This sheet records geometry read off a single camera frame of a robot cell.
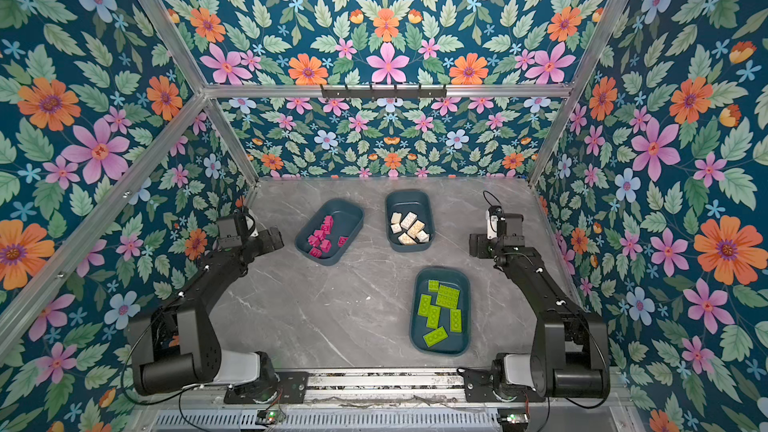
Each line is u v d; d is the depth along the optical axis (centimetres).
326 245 98
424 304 87
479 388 74
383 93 91
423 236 101
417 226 104
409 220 104
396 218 105
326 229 102
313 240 99
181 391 45
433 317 85
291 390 74
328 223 104
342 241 99
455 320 84
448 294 88
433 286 89
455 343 80
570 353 42
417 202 109
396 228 104
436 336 82
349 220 107
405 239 101
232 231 69
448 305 86
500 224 71
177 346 43
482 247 80
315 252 96
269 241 82
